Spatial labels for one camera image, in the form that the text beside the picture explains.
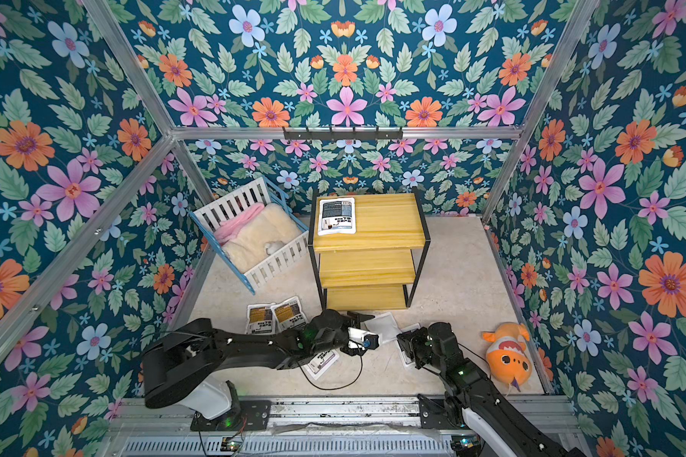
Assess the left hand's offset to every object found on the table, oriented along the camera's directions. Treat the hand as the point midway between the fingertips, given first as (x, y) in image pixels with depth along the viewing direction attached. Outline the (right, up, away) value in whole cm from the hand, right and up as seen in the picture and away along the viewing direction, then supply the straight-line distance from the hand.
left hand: (376, 322), depth 81 cm
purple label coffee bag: (-17, -12, 0) cm, 21 cm away
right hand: (+6, -4, +1) cm, 7 cm away
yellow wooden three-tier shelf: (-2, +22, -13) cm, 26 cm away
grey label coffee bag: (+3, -3, +7) cm, 9 cm away
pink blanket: (-53, +28, +22) cm, 64 cm away
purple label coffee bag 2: (+8, -9, +3) cm, 13 cm away
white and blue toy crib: (-42, +43, +28) cm, 66 cm away
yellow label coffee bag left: (-37, -2, +9) cm, 38 cm away
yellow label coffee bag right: (-28, 0, +10) cm, 30 cm away
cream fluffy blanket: (-38, +29, +24) cm, 53 cm away
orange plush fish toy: (+35, -7, -6) cm, 36 cm away
